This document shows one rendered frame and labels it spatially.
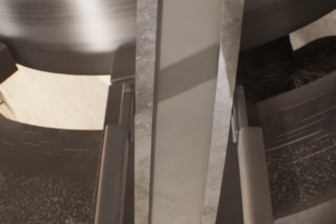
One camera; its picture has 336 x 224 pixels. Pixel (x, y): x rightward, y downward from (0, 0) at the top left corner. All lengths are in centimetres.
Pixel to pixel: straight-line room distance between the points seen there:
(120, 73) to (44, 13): 7
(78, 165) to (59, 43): 10
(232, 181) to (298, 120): 8
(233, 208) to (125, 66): 14
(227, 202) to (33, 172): 14
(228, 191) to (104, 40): 15
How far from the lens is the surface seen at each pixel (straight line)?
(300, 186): 29
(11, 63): 44
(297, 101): 33
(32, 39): 40
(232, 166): 27
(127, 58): 35
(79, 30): 37
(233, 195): 26
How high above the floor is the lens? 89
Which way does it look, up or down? 20 degrees down
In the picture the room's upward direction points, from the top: 128 degrees counter-clockwise
